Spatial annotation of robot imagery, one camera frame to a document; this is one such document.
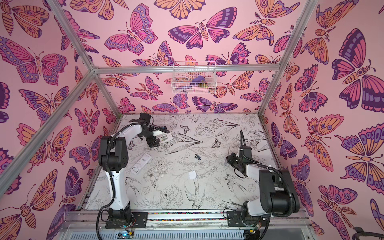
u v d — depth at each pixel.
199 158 0.95
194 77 0.97
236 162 0.82
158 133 0.94
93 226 0.73
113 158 0.58
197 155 0.97
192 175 0.90
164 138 1.06
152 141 0.92
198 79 0.94
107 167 0.53
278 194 0.43
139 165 0.92
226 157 0.95
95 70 0.92
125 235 0.72
